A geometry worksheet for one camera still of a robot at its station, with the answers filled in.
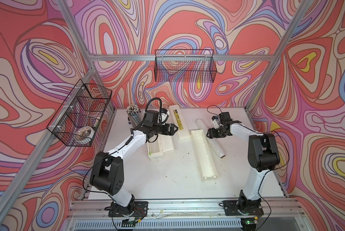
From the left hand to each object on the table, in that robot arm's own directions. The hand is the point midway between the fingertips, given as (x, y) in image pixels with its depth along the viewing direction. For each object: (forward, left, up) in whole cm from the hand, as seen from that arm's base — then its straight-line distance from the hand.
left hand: (174, 128), depth 85 cm
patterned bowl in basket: (-11, +45, +9) cm, 47 cm away
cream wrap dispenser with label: (-4, +7, -11) cm, 14 cm away
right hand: (+3, -27, -15) cm, 31 cm away
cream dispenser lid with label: (+18, -4, -14) cm, 23 cm away
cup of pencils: (+13, +27, 0) cm, 30 cm away
